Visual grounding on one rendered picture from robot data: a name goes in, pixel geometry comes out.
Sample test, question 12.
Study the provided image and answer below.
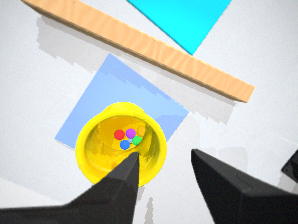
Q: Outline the red marble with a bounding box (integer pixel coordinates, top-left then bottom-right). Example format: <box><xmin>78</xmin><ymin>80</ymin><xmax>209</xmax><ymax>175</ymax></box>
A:
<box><xmin>114</xmin><ymin>130</ymin><xmax>125</xmax><ymax>140</ymax></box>

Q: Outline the orange marble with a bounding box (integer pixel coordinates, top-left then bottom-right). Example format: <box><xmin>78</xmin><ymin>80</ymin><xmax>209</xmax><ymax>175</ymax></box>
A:
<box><xmin>137</xmin><ymin>127</ymin><xmax>145</xmax><ymax>137</ymax></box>

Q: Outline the purple marble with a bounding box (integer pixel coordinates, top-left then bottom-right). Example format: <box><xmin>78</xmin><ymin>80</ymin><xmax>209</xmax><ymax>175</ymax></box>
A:
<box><xmin>125</xmin><ymin>128</ymin><xmax>136</xmax><ymax>139</ymax></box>

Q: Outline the orange flat bar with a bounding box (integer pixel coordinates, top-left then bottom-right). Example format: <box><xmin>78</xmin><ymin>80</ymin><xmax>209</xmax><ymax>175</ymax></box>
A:
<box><xmin>21</xmin><ymin>0</ymin><xmax>255</xmax><ymax>103</ymax></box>

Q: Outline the yellow cup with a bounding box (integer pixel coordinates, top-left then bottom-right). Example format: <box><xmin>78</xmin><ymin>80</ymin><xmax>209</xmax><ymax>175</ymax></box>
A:
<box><xmin>75</xmin><ymin>102</ymin><xmax>167</xmax><ymax>188</ymax></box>

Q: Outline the blue marble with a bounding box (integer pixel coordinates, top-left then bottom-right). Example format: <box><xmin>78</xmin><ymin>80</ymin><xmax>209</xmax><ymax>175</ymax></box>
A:
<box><xmin>120</xmin><ymin>140</ymin><xmax>130</xmax><ymax>150</ymax></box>

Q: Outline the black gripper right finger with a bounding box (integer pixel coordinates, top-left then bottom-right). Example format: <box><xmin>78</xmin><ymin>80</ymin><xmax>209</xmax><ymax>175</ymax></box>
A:
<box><xmin>191</xmin><ymin>149</ymin><xmax>298</xmax><ymax>224</ymax></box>

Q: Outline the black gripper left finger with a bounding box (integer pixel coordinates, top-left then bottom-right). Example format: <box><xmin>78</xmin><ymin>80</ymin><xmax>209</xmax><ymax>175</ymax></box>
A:
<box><xmin>0</xmin><ymin>151</ymin><xmax>140</xmax><ymax>224</ymax></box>

